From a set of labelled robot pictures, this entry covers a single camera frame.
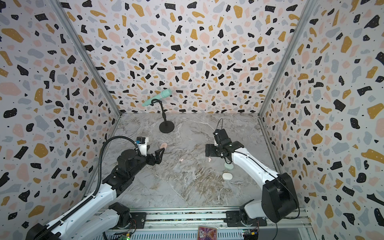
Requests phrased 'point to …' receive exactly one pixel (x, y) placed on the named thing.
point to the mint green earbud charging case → (229, 166)
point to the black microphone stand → (165, 126)
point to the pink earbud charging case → (163, 145)
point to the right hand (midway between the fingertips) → (211, 147)
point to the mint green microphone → (162, 95)
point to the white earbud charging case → (227, 176)
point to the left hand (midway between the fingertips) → (158, 145)
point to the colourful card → (206, 233)
